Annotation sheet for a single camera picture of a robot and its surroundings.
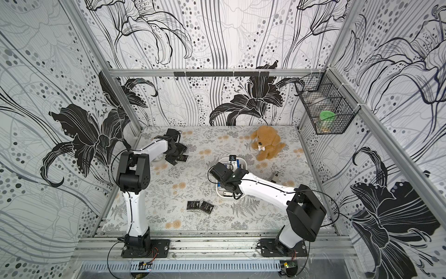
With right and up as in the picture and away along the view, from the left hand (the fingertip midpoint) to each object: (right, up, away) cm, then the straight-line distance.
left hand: (183, 156), depth 104 cm
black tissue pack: (+17, -23, -22) cm, 36 cm away
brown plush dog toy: (+48, +8, -13) cm, 51 cm away
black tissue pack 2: (+29, +2, -31) cm, 42 cm away
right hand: (+29, -9, -18) cm, 36 cm away
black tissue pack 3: (0, -1, -3) cm, 3 cm away
